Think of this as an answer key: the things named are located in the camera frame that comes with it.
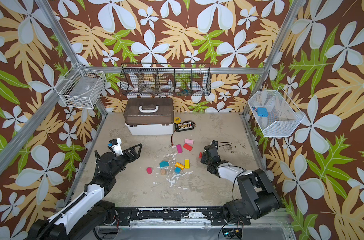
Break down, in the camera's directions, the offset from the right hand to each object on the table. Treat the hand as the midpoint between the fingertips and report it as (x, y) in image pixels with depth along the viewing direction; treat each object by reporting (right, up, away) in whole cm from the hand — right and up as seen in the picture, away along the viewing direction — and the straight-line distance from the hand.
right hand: (204, 154), depth 94 cm
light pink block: (-9, +7, +9) cm, 15 cm away
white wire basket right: (+39, +24, -17) cm, 49 cm away
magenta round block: (-34, -8, -5) cm, 36 cm away
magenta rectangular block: (-16, +3, +7) cm, 18 cm away
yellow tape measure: (-18, +23, +20) cm, 35 cm away
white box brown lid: (-37, +24, -3) cm, 44 cm away
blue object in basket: (+33, +26, -8) cm, 43 cm away
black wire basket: (-25, +49, +4) cm, 55 cm away
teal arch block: (-26, -6, -2) cm, 26 cm away
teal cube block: (-17, -9, -4) cm, 20 cm away
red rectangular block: (-10, +4, +7) cm, 13 cm away
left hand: (-39, +8, -14) cm, 43 cm away
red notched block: (-2, 0, +1) cm, 2 cm away
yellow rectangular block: (-11, -6, -2) cm, 13 cm away
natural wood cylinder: (-26, -9, -7) cm, 28 cm away
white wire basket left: (-73, +40, -8) cm, 83 cm away
